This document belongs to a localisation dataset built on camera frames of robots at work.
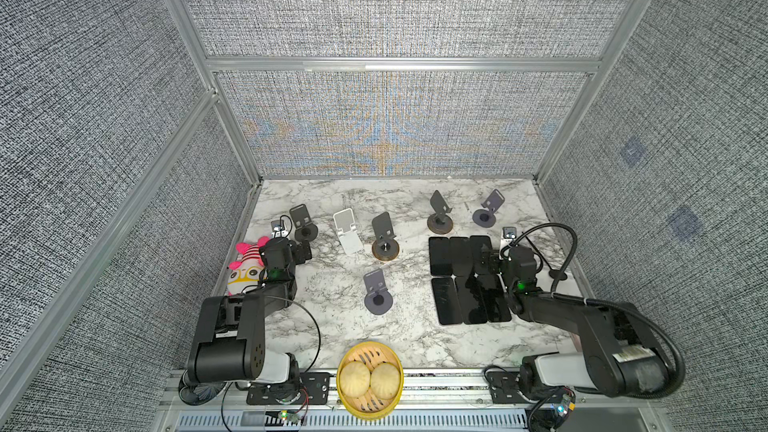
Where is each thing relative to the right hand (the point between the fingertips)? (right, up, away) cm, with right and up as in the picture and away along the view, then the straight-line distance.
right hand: (502, 243), depth 92 cm
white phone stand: (-48, +3, +8) cm, 49 cm away
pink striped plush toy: (-76, -7, -6) cm, 77 cm away
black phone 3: (-10, -10, -21) cm, 26 cm away
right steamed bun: (-36, -29, -23) cm, 52 cm away
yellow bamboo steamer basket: (-40, -35, -22) cm, 58 cm away
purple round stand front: (-38, -16, -4) cm, 42 cm away
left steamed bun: (-43, -28, -23) cm, 56 cm away
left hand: (-66, +1, +1) cm, 66 cm away
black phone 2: (-11, -6, +5) cm, 14 cm away
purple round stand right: (0, +7, +15) cm, 17 cm away
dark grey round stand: (-64, +3, +13) cm, 65 cm away
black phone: (-18, -5, +4) cm, 19 cm away
